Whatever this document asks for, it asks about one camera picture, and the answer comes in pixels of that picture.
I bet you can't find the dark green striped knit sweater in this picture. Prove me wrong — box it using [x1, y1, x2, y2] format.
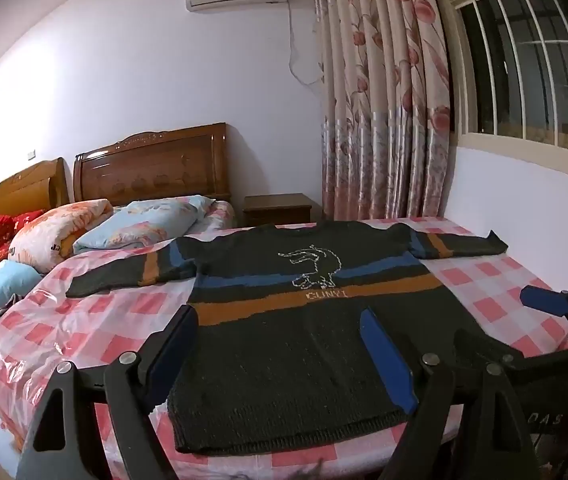
[65, 220, 568, 457]

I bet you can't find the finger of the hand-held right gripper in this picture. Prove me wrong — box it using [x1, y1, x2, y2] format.
[455, 329, 529, 376]
[520, 285, 568, 328]

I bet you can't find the white air conditioner cable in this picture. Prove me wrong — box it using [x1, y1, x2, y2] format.
[286, 2, 325, 92]

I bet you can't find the pink floral curtain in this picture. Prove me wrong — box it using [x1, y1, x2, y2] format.
[310, 0, 457, 222]

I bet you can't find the large wooden headboard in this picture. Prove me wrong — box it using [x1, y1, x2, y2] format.
[73, 122, 232, 207]

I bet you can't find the small wooden headboard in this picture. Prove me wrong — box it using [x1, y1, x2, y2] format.
[0, 158, 71, 218]

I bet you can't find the brown wooden nightstand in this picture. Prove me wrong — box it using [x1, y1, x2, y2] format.
[242, 193, 315, 227]

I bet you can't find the light blue floral pillow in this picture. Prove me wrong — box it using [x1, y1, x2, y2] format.
[72, 195, 216, 255]

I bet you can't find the pink checkered bed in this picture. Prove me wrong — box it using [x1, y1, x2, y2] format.
[0, 215, 568, 480]

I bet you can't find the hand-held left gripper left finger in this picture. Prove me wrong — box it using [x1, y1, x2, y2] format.
[16, 304, 199, 480]

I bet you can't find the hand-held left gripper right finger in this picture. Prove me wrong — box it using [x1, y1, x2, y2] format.
[359, 307, 534, 480]

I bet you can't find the orange floral pillow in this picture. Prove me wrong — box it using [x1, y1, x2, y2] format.
[8, 199, 115, 274]

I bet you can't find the white window grille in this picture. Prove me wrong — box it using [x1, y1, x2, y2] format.
[424, 0, 568, 158]

